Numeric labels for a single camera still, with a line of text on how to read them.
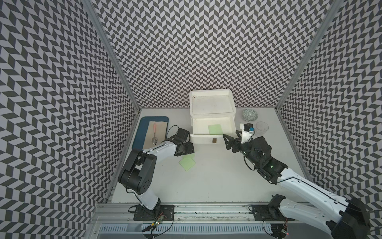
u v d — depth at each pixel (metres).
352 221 0.38
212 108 0.86
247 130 0.61
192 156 0.91
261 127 1.02
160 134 1.02
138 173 0.46
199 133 0.85
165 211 0.72
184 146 0.80
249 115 1.12
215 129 0.86
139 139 0.99
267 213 0.65
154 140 0.99
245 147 0.64
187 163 0.89
